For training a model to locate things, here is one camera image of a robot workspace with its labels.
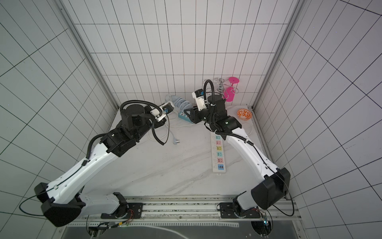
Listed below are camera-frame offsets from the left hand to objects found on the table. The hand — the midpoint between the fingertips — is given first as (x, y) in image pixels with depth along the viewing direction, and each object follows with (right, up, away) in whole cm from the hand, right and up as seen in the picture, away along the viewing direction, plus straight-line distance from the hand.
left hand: (160, 107), depth 66 cm
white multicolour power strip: (+31, -29, +24) cm, 48 cm away
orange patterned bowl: (+55, -2, +47) cm, 72 cm away
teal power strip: (+10, -4, +4) cm, 11 cm away
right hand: (+14, +2, +7) cm, 16 cm away
